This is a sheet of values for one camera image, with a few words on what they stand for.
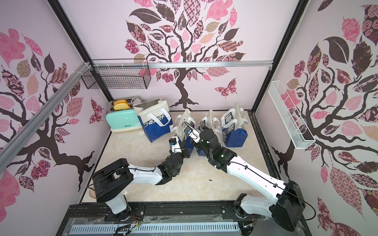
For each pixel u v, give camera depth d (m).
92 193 0.76
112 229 0.70
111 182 0.46
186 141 0.85
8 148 0.50
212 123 0.81
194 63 0.93
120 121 1.01
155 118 0.89
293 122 0.79
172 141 0.70
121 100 1.00
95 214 0.75
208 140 0.53
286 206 0.38
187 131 0.62
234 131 0.86
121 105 0.98
